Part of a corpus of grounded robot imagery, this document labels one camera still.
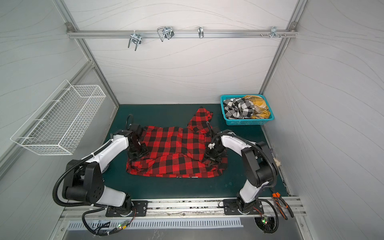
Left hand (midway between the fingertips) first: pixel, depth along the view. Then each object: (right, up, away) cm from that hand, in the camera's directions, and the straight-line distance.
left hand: (147, 154), depth 87 cm
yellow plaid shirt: (+75, +26, +16) cm, 81 cm away
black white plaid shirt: (+60, +28, +21) cm, 70 cm away
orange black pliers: (+72, -21, -11) cm, 76 cm away
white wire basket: (-35, +18, -19) cm, 43 cm away
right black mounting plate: (+46, -23, -13) cm, 53 cm away
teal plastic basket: (+62, +19, +15) cm, 67 cm away
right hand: (+36, -3, 0) cm, 36 cm away
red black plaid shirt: (+17, -1, +6) cm, 18 cm away
